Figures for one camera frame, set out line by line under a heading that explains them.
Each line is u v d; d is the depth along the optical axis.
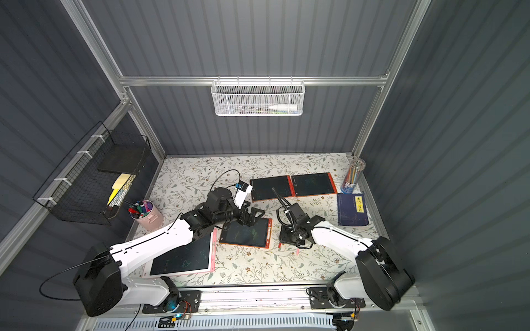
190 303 0.73
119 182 0.75
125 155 0.83
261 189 0.74
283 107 0.91
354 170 0.91
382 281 0.42
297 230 0.66
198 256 0.84
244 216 0.68
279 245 0.87
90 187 0.72
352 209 0.98
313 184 1.08
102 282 0.40
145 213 0.85
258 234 0.89
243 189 0.70
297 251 0.85
